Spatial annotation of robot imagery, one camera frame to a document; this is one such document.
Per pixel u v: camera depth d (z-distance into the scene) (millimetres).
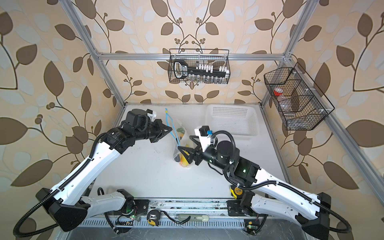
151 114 669
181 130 806
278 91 805
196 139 631
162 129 599
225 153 450
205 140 516
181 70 845
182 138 799
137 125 533
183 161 825
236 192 768
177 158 770
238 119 1123
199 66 820
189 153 522
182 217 710
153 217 693
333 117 587
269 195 461
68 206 393
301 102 734
